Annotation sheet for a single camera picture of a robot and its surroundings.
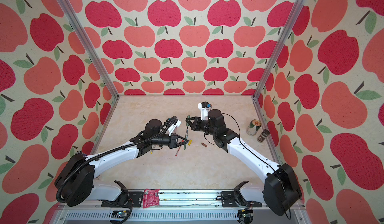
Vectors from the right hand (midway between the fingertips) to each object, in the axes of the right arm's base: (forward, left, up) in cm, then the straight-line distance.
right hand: (189, 118), depth 76 cm
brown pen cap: (-2, -10, -25) cm, 27 cm away
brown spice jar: (+5, -44, -20) cm, 48 cm away
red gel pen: (-7, +7, -24) cm, 27 cm away
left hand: (-11, -1, -7) cm, 13 cm away
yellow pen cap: (-9, -1, -8) cm, 12 cm away
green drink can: (+9, -39, -15) cm, 43 cm away
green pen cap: (-2, +1, -2) cm, 3 cm away
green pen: (-8, +1, -4) cm, 9 cm away
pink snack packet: (-34, +16, -23) cm, 44 cm away
